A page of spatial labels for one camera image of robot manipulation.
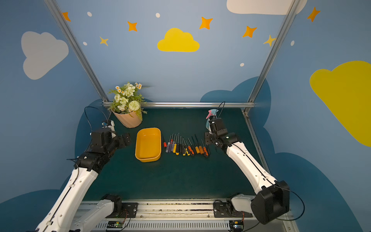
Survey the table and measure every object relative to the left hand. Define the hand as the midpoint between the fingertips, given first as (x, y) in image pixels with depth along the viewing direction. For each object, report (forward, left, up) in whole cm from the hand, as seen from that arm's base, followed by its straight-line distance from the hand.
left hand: (120, 134), depth 75 cm
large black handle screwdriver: (+8, -31, -24) cm, 40 cm away
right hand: (+6, -50, -5) cm, 51 cm away
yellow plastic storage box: (+7, -9, -24) cm, 27 cm away
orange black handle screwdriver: (+3, -39, -24) cm, 46 cm away
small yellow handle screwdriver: (+8, -27, -24) cm, 37 cm away
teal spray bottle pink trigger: (+24, -52, -7) cm, 58 cm away
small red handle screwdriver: (+9, -20, -24) cm, 33 cm away
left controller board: (-38, 0, -26) cm, 46 cm away
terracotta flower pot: (+22, +5, -15) cm, 27 cm away
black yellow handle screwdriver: (+2, -37, -24) cm, 44 cm away
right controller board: (-37, -62, -27) cm, 77 cm away
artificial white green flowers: (+24, +2, +3) cm, 24 cm away
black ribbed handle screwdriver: (+7, -30, -24) cm, 39 cm away
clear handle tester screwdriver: (+6, -22, -25) cm, 34 cm away
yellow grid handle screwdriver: (+6, -43, -24) cm, 49 cm away
